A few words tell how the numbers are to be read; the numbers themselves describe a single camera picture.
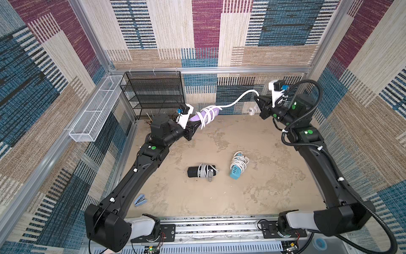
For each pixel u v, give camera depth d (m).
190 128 0.62
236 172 0.86
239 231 0.76
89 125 0.71
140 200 0.81
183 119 0.59
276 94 0.55
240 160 0.91
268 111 0.59
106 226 0.38
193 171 0.88
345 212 0.38
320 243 0.70
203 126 0.68
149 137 0.57
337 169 0.45
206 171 0.85
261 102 0.62
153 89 1.08
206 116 0.69
